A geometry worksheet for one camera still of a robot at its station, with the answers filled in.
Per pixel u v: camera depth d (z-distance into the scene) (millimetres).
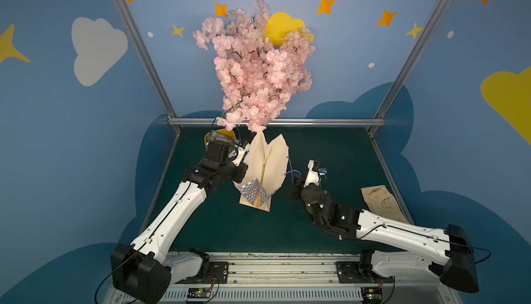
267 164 950
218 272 749
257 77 710
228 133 1132
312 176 627
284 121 1264
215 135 1111
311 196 536
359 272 664
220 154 583
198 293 718
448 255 407
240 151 689
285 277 744
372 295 720
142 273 374
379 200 931
